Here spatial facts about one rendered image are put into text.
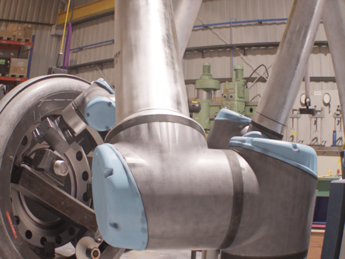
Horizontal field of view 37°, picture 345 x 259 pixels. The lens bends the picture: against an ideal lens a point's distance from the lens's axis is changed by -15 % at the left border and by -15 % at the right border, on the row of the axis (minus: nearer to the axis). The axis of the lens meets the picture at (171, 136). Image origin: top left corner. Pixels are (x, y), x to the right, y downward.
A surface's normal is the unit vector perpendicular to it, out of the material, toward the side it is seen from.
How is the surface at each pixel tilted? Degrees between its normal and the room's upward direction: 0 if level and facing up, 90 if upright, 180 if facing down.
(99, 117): 109
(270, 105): 88
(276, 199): 84
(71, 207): 90
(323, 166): 90
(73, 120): 98
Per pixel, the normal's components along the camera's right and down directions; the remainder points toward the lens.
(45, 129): -0.39, -0.45
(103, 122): 0.13, 0.31
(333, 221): -0.69, -0.04
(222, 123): -0.53, -0.15
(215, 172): 0.22, -0.66
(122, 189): 0.16, -0.29
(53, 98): 0.78, 0.02
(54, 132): 0.48, 0.64
